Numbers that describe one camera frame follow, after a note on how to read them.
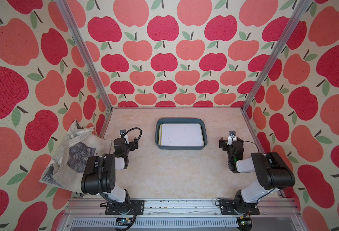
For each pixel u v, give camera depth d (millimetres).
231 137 800
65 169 676
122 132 819
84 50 863
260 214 730
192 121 1073
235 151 732
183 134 1017
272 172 454
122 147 730
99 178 442
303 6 693
